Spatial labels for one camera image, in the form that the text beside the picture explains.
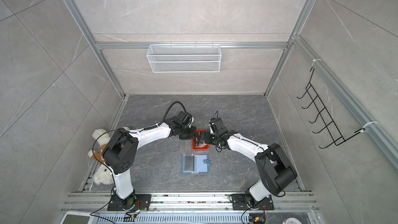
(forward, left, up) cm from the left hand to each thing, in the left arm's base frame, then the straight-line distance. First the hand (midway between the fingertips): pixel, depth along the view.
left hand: (198, 132), depth 91 cm
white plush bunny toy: (-23, +47, +1) cm, 52 cm away
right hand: (-3, -4, -1) cm, 5 cm away
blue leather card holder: (-17, +2, -6) cm, 18 cm away
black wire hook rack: (-15, -54, +25) cm, 61 cm away
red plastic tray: (-5, +1, -6) cm, 8 cm away
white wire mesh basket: (+43, +7, +23) cm, 50 cm away
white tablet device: (-39, +53, -2) cm, 66 cm away
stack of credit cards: (-6, -2, -4) cm, 8 cm away
